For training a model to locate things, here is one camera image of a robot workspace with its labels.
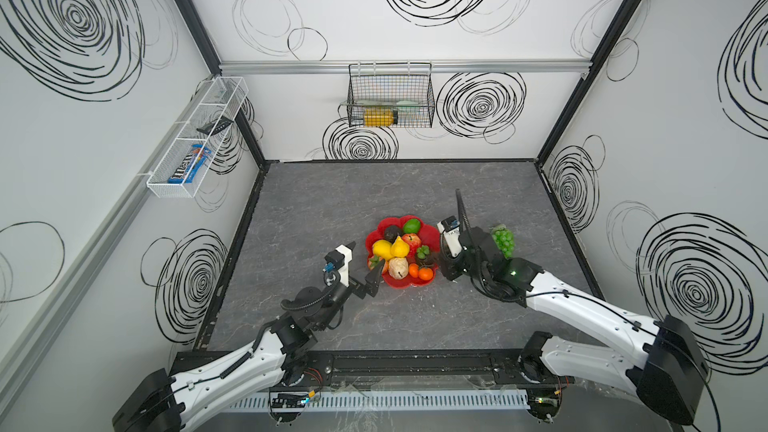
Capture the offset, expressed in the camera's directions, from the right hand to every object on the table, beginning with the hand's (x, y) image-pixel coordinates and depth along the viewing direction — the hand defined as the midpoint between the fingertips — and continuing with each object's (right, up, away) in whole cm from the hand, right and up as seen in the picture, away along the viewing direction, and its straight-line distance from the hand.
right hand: (438, 249), depth 80 cm
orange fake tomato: (-6, -8, +7) cm, 12 cm away
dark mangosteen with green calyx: (-3, -4, +8) cm, 9 cm away
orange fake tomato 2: (-3, -8, +5) cm, 10 cm away
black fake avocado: (-13, +3, +11) cm, 17 cm away
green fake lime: (-6, +4, +16) cm, 17 cm away
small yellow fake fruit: (-10, -1, +7) cm, 12 cm away
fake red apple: (-6, 0, +11) cm, 12 cm away
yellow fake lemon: (-15, -1, +9) cm, 18 cm away
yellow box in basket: (-16, +38, +9) cm, 42 cm away
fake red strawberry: (-18, -4, +5) cm, 19 cm away
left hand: (-18, +1, -8) cm, 20 cm away
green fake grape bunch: (+22, +1, +11) cm, 25 cm away
